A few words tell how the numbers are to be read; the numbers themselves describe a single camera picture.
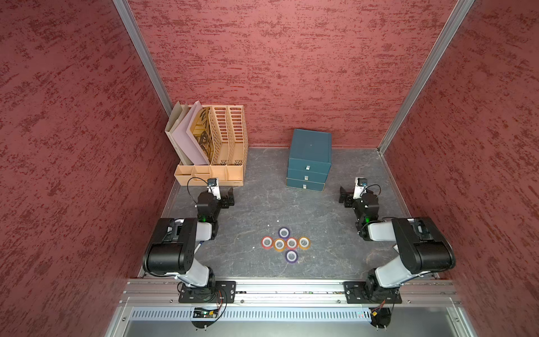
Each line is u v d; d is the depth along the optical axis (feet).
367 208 2.33
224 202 2.80
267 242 2.80
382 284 2.05
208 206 2.28
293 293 2.48
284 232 2.94
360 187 2.65
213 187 2.62
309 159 2.93
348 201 2.79
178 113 3.10
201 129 3.29
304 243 2.81
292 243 2.81
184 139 2.97
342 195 2.85
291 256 2.71
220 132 3.78
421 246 1.53
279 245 2.80
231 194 3.11
